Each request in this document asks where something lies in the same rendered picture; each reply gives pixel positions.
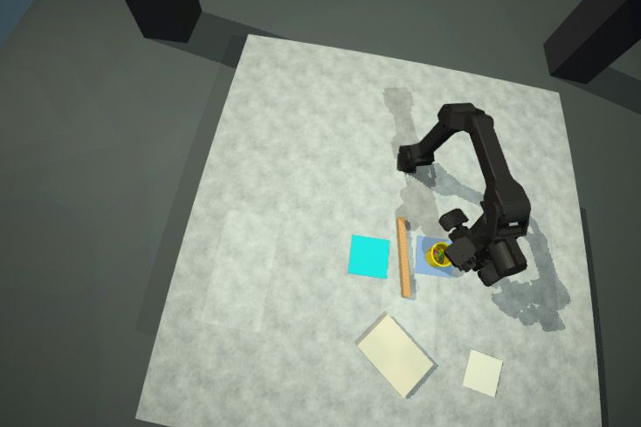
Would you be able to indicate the yellow cup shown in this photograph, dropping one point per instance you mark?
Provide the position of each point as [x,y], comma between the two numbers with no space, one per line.
[431,259]

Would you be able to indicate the orange wooden plank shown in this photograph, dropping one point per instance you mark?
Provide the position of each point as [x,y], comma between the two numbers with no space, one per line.
[403,257]

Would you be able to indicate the cream flat rectangular pad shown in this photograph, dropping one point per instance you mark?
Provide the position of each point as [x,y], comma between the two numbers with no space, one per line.
[394,355]

